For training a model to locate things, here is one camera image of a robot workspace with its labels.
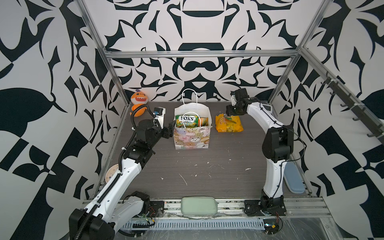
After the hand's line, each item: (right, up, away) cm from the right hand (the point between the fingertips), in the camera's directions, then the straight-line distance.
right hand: (231, 109), depth 98 cm
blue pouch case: (+31, -39, -13) cm, 52 cm away
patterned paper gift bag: (-23, -16, -15) cm, 32 cm away
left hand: (-37, -5, -24) cm, 44 cm away
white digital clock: (+32, +2, +16) cm, 36 cm away
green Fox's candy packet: (-29, -7, -11) cm, 31 cm away
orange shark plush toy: (-65, +9, +14) cm, 67 cm away
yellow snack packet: (-1, -10, +4) cm, 10 cm away
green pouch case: (-22, -48, -23) cm, 58 cm away
